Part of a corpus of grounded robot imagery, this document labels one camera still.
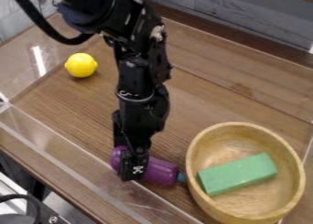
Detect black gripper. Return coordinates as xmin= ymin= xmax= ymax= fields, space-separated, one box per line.
xmin=111 ymin=85 xmax=170 ymax=181

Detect purple toy eggplant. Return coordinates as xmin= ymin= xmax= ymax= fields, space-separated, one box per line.
xmin=110 ymin=146 xmax=187 ymax=187

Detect brown wooden bowl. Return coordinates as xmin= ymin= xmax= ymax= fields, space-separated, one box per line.
xmin=186 ymin=122 xmax=306 ymax=224

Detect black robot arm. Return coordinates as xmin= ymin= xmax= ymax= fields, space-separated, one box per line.
xmin=57 ymin=0 xmax=172 ymax=181

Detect green rectangular block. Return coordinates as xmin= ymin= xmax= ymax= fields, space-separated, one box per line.
xmin=195 ymin=153 xmax=277 ymax=197

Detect yellow toy lemon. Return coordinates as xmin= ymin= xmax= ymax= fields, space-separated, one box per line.
xmin=64 ymin=53 xmax=98 ymax=79

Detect clear acrylic front wall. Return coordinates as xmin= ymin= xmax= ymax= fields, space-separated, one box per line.
xmin=0 ymin=94 xmax=202 ymax=224

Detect black metal bracket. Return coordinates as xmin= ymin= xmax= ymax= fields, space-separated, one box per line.
xmin=25 ymin=201 xmax=71 ymax=224

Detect black cable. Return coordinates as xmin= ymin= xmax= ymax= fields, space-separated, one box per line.
xmin=0 ymin=194 xmax=44 ymax=224

